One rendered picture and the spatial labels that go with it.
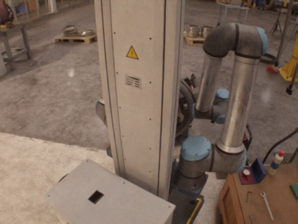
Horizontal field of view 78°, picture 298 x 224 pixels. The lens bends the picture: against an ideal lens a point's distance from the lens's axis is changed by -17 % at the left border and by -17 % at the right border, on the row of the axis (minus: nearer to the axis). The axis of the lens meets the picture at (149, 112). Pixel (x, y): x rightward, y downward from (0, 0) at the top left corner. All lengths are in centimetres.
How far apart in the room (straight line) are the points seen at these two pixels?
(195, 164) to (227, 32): 63
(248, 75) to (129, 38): 50
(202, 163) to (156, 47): 62
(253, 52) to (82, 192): 99
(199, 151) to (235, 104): 28
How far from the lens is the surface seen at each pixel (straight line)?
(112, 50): 85
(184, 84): 183
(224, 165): 111
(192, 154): 105
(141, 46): 76
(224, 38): 89
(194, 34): 598
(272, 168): 178
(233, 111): 99
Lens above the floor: 173
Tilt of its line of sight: 36 degrees down
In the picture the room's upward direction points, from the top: straight up
